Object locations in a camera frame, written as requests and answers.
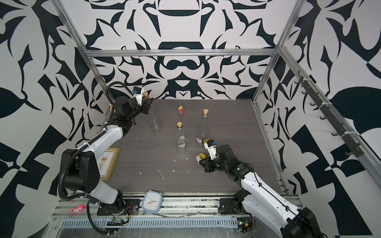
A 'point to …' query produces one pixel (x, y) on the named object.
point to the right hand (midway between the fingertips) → (199, 160)
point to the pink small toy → (79, 208)
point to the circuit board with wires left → (116, 221)
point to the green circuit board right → (245, 222)
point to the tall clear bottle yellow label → (203, 132)
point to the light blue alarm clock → (152, 202)
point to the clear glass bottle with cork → (154, 117)
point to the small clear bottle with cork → (181, 138)
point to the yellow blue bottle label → (202, 156)
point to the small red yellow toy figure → (181, 109)
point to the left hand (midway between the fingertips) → (147, 95)
